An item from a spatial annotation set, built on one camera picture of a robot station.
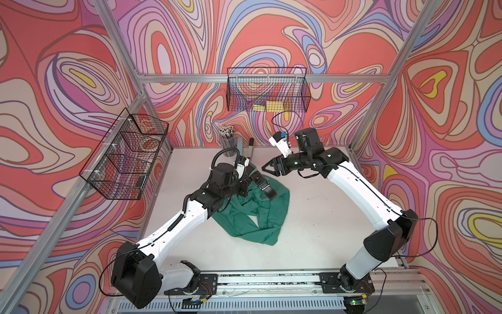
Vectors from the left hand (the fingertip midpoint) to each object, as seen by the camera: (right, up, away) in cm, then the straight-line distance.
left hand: (253, 179), depth 78 cm
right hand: (+6, +3, -5) cm, 8 cm away
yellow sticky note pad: (+10, +34, +13) cm, 38 cm away
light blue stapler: (-8, +17, +37) cm, 42 cm away
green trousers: (+1, -19, +13) cm, 23 cm away
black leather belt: (+3, 0, 0) cm, 3 cm away
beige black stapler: (-1, +19, +39) cm, 43 cm away
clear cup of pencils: (-14, +20, +27) cm, 36 cm away
